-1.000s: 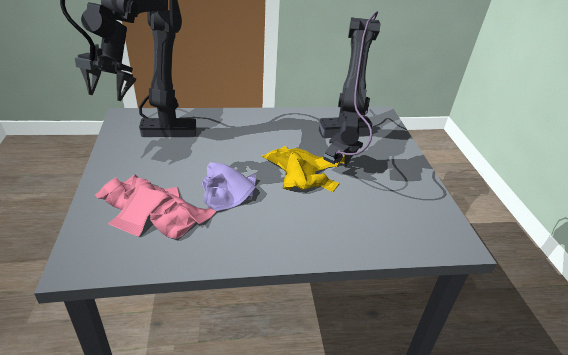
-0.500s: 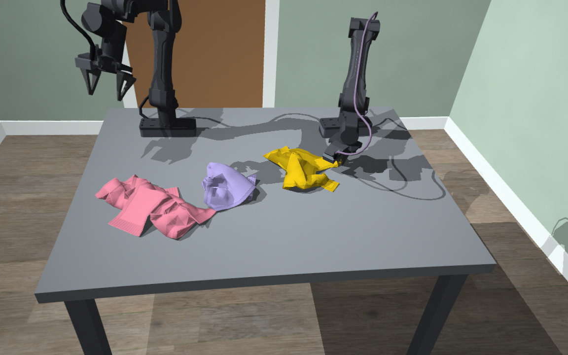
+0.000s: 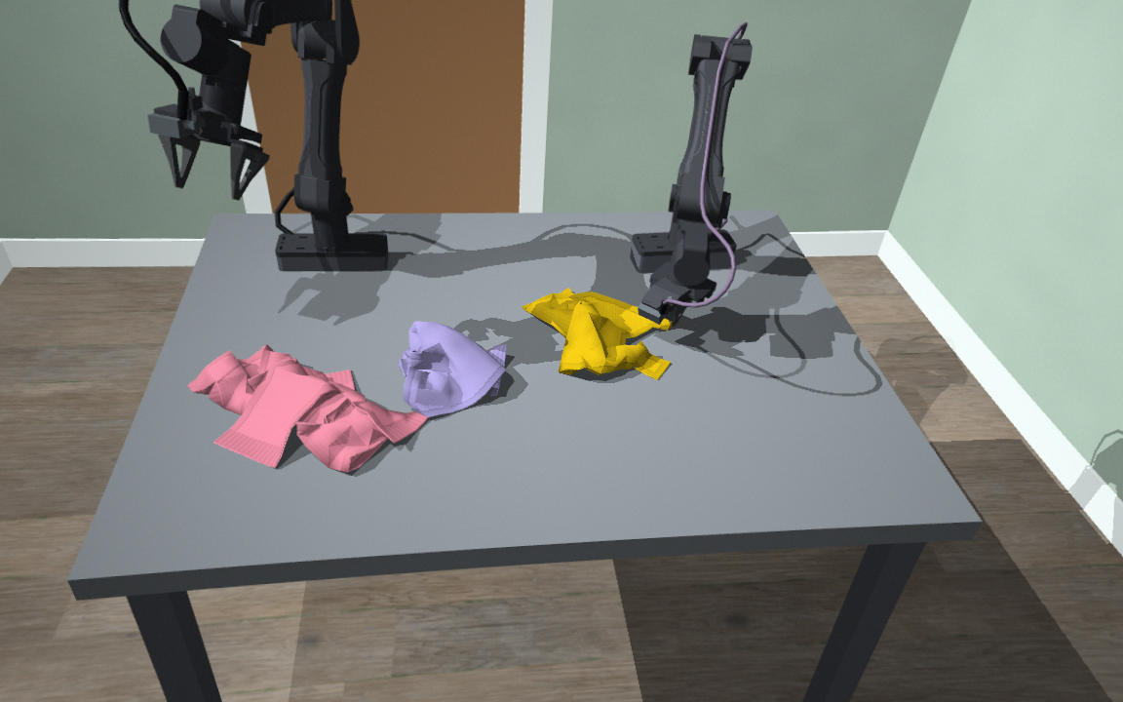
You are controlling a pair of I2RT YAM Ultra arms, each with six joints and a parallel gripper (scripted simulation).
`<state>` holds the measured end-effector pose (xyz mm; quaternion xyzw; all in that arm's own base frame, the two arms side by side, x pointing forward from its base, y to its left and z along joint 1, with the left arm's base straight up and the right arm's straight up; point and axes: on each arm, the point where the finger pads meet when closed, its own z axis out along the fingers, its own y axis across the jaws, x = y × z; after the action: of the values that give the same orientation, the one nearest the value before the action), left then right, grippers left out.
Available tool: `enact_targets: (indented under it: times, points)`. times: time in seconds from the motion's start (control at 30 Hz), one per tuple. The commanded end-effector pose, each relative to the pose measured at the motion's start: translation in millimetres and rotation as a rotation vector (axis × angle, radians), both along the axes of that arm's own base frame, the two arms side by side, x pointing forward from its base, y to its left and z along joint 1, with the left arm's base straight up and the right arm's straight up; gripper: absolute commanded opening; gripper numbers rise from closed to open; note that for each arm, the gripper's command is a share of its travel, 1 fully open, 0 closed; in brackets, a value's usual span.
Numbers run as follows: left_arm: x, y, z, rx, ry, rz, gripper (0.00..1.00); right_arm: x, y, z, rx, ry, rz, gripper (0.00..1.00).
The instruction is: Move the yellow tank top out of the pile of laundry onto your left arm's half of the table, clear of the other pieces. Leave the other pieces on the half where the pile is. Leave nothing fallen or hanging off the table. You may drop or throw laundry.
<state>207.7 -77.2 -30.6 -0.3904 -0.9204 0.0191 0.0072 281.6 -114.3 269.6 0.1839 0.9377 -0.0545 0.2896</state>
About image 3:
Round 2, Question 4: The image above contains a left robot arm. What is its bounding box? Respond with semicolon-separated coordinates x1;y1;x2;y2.
632;34;754;286

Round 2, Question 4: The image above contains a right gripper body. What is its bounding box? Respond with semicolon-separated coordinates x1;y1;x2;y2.
154;78;263;152

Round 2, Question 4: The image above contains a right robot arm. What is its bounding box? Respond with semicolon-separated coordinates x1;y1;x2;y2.
147;0;387;257

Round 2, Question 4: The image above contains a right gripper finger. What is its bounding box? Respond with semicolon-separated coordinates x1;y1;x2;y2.
158;135;200;188
230;143;270;200

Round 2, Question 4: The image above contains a yellow cloth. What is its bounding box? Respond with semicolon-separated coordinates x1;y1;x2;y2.
522;288;673;380

